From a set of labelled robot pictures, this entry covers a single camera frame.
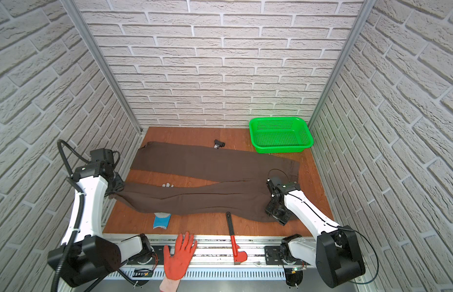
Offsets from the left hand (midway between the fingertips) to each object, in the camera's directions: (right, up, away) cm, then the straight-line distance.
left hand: (112, 185), depth 73 cm
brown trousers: (+36, -2, +22) cm, 42 cm away
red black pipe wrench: (+53, -29, 0) cm, 60 cm away
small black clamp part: (+41, +18, +37) cm, 58 cm away
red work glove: (+28, -31, -3) cm, 42 cm away
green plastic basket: (+81, +24, +44) cm, 96 cm away
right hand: (+70, -17, +8) cm, 72 cm away
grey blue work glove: (+17, -18, +9) cm, 26 cm away
